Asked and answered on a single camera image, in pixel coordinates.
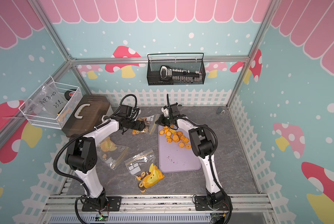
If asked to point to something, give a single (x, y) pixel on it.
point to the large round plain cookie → (175, 138)
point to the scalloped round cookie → (186, 140)
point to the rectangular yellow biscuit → (173, 131)
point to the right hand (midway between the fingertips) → (155, 121)
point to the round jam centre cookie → (188, 146)
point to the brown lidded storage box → (88, 114)
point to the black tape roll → (68, 94)
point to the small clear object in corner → (220, 111)
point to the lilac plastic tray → (174, 159)
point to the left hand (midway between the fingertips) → (139, 125)
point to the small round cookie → (161, 132)
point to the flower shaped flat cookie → (181, 144)
